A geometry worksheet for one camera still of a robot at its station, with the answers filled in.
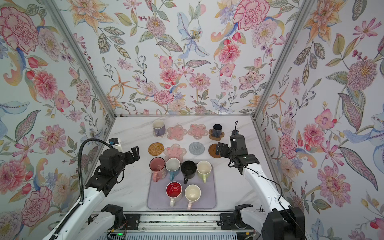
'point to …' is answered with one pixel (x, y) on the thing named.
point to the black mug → (188, 168)
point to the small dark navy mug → (217, 129)
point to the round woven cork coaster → (155, 149)
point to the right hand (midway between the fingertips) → (223, 146)
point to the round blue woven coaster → (196, 148)
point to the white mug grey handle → (159, 127)
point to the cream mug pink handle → (192, 193)
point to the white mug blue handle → (172, 165)
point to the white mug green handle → (204, 168)
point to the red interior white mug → (173, 190)
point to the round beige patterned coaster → (154, 134)
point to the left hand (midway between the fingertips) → (133, 148)
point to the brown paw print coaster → (212, 137)
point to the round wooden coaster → (212, 150)
